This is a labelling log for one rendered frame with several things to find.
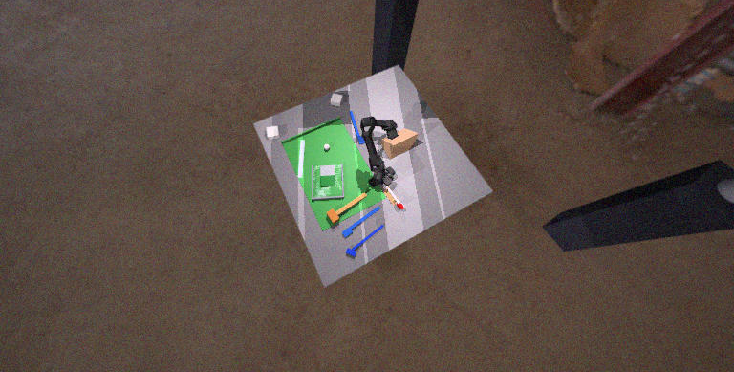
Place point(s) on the white flat strip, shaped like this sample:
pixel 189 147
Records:
pixel 301 159

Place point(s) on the green putting mat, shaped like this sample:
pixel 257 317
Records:
pixel 356 172

